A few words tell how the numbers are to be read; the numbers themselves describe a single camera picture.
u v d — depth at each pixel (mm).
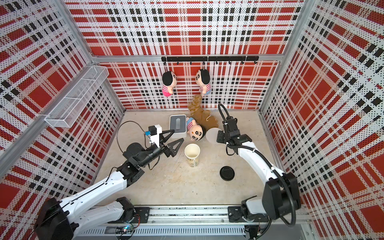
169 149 601
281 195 409
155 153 611
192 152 816
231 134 638
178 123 1088
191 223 719
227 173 869
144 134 573
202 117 1024
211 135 883
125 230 698
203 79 914
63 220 387
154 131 577
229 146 595
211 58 889
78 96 770
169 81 937
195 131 963
